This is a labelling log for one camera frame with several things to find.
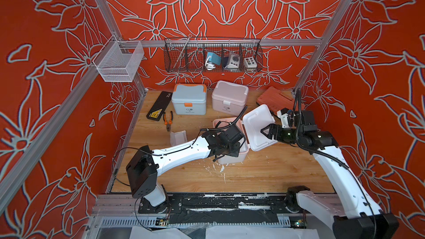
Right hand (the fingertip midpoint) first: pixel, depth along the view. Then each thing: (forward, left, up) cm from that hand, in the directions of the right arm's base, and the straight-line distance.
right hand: (264, 131), depth 74 cm
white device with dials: (+38, +12, +11) cm, 41 cm away
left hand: (-5, +12, -8) cm, 15 cm away
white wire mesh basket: (+32, +78, +13) cm, 85 cm away
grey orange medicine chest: (+25, +38, -6) cm, 46 cm away
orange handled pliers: (+15, +52, -20) cm, 57 cm away
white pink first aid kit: (+11, +2, -6) cm, 13 cm away
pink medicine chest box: (+27, +14, -7) cm, 31 cm away
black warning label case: (+27, +60, -18) cm, 68 cm away
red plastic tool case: (+34, -18, -16) cm, 42 cm away
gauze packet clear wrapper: (+7, +44, -20) cm, 49 cm away
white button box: (+42, +2, +9) cm, 42 cm away
